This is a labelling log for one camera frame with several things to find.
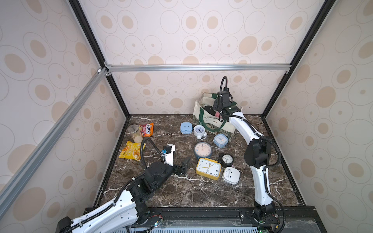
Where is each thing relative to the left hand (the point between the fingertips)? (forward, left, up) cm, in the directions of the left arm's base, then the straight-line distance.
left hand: (187, 154), depth 69 cm
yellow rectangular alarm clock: (+3, -13, -22) cm, 26 cm away
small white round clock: (+31, -8, -22) cm, 39 cm away
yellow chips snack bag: (+14, +37, -21) cm, 45 cm away
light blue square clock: (+34, +2, -21) cm, 40 cm away
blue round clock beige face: (+16, -10, -23) cm, 30 cm away
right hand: (+41, -25, -2) cm, 49 cm away
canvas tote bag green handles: (+33, -12, -9) cm, 36 cm away
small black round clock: (+8, -24, -21) cm, 33 cm away
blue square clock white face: (+23, -23, -21) cm, 39 cm away
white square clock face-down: (-1, -26, -22) cm, 34 cm away
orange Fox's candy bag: (+32, +30, -22) cm, 49 cm away
